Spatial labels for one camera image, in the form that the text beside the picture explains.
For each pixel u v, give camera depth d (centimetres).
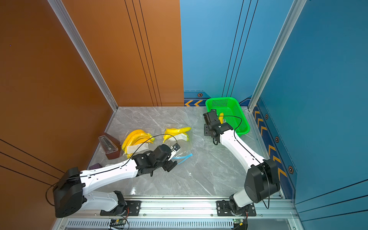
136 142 97
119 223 72
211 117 65
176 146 70
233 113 115
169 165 72
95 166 84
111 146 86
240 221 72
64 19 73
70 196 41
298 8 69
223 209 72
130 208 73
